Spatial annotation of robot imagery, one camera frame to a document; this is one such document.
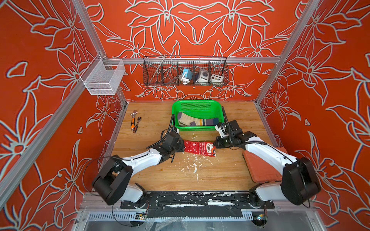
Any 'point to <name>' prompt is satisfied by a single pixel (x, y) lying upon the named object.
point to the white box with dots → (217, 78)
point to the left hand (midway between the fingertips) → (184, 142)
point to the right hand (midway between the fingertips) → (210, 143)
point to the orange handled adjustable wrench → (133, 120)
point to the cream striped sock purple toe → (184, 119)
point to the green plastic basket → (197, 115)
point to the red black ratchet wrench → (139, 119)
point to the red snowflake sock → (200, 147)
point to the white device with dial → (204, 76)
